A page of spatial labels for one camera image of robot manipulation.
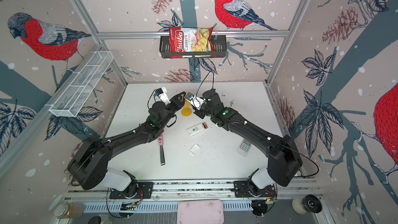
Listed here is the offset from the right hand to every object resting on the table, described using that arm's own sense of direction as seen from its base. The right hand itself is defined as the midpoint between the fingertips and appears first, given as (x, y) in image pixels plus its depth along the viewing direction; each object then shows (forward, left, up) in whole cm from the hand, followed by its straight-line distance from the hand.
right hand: (192, 104), depth 80 cm
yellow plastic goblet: (+9, +7, -19) cm, 22 cm away
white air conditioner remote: (-4, -1, -20) cm, 21 cm away
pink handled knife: (-13, +19, -20) cm, 31 cm away
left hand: (+2, +4, +6) cm, 7 cm away
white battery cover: (-15, -1, -23) cm, 28 cm away
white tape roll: (-39, -50, -14) cm, 65 cm away
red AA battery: (0, -7, -22) cm, 23 cm away
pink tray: (-44, -6, -20) cm, 49 cm away
